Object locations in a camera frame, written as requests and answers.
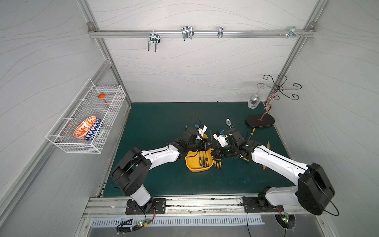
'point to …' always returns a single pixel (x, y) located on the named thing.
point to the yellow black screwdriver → (251, 134)
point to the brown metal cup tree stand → (265, 119)
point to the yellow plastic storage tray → (192, 161)
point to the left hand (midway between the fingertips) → (214, 144)
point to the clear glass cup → (253, 101)
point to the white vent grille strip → (178, 220)
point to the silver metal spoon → (228, 122)
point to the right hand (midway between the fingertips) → (212, 152)
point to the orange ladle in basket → (102, 96)
